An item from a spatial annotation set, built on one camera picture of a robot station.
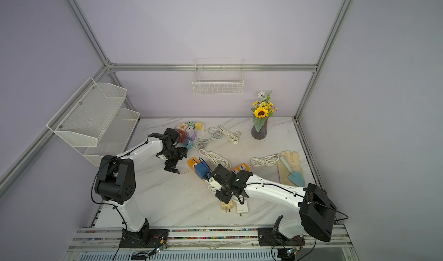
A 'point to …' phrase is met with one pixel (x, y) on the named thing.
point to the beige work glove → (292, 160)
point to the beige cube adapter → (226, 206)
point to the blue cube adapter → (201, 169)
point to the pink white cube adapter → (182, 126)
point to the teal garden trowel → (295, 176)
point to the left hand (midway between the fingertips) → (185, 162)
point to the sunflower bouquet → (262, 110)
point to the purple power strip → (193, 137)
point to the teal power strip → (187, 144)
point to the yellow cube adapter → (198, 126)
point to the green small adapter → (191, 123)
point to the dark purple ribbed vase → (262, 133)
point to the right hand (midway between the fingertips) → (223, 192)
